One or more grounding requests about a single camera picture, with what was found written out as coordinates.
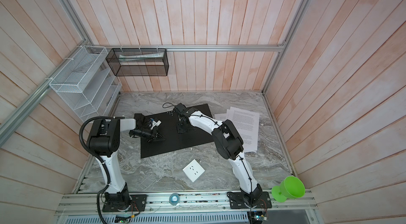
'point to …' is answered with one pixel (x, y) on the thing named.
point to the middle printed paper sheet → (228, 113)
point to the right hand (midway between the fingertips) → (181, 130)
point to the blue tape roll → (174, 198)
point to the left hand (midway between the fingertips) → (164, 140)
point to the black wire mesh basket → (138, 62)
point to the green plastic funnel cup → (291, 187)
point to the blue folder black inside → (173, 140)
